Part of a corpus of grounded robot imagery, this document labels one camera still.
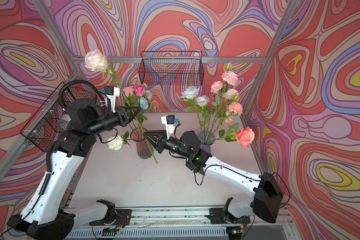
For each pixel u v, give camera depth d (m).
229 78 0.64
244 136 0.53
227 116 0.70
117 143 0.54
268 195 0.40
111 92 0.51
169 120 0.54
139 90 0.68
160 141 0.54
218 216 0.74
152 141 0.60
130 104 0.75
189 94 0.67
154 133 0.59
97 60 0.43
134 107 0.74
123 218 0.72
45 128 0.69
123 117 0.51
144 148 0.89
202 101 0.72
